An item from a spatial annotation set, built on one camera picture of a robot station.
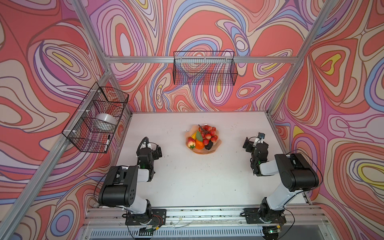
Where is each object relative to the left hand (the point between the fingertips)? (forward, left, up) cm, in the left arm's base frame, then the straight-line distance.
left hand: (152, 145), depth 94 cm
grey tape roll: (-4, +16, +27) cm, 32 cm away
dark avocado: (+2, -38, -1) cm, 38 cm away
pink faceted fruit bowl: (+14, -24, -2) cm, 28 cm away
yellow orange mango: (+7, -27, 0) cm, 28 cm away
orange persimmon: (0, -30, 0) cm, 30 cm away
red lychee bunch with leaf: (+5, -35, +5) cm, 35 cm away
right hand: (+3, -66, 0) cm, 66 cm away
